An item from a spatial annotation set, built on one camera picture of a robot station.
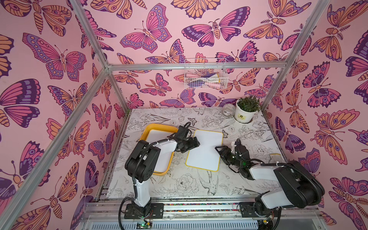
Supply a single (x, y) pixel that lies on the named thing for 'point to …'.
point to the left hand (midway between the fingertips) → (197, 146)
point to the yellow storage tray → (145, 129)
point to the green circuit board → (143, 225)
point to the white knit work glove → (275, 157)
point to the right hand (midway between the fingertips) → (216, 149)
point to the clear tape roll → (229, 110)
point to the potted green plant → (246, 109)
